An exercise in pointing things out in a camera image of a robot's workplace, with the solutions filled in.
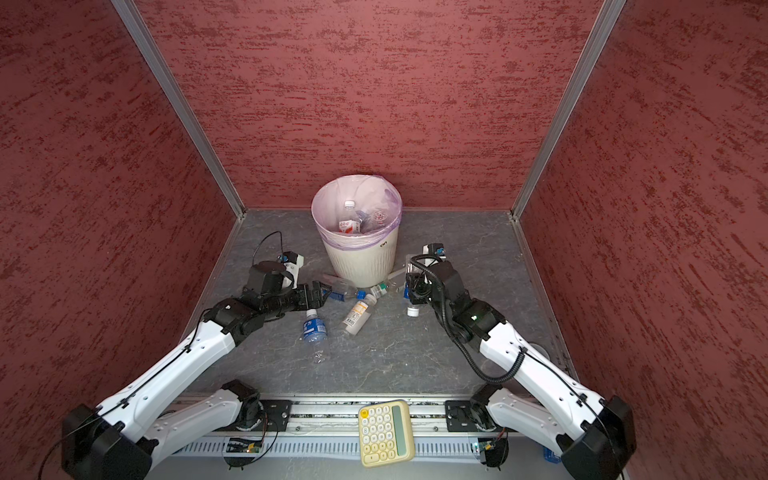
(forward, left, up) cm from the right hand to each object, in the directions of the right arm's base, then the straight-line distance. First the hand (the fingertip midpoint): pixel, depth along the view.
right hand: (412, 282), depth 77 cm
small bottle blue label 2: (-6, 0, -4) cm, 7 cm away
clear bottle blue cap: (+6, +20, -15) cm, 26 cm away
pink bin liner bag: (+31, +11, +4) cm, 34 cm away
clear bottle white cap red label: (+23, +18, -1) cm, 29 cm away
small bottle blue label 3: (-7, +28, -16) cm, 33 cm away
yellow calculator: (-31, +8, -18) cm, 37 cm away
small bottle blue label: (+24, +10, 0) cm, 26 cm away
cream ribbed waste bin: (+9, +14, -6) cm, 18 cm away
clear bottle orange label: (-1, +15, -15) cm, 22 cm away
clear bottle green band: (+8, +10, -17) cm, 21 cm away
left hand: (-1, +26, -4) cm, 26 cm away
